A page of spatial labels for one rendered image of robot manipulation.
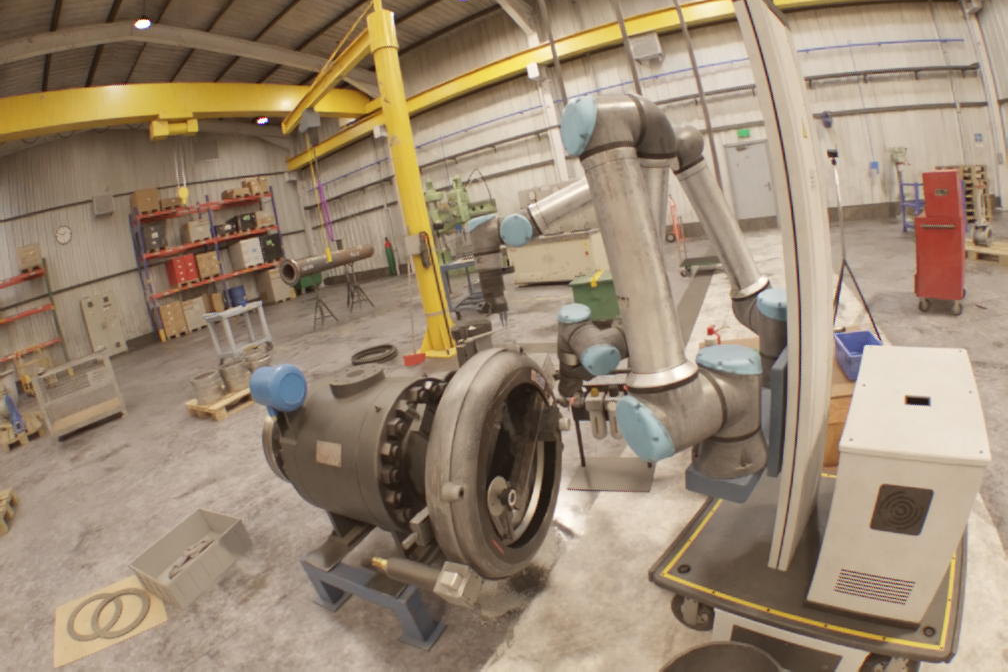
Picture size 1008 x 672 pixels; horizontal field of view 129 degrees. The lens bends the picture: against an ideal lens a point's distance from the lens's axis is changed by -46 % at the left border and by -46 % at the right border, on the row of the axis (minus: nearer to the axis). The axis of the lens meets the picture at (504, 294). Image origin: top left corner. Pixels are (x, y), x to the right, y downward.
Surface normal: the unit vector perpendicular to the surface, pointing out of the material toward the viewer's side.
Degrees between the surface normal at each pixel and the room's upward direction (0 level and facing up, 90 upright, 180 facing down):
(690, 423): 80
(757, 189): 90
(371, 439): 48
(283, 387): 90
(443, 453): 53
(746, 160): 90
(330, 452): 62
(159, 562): 90
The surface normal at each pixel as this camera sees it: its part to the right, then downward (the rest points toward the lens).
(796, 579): -0.19, -0.97
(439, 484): -0.44, -0.21
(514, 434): -0.40, -0.64
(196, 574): 0.96, -0.15
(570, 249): -0.64, 0.25
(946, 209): -0.87, 0.24
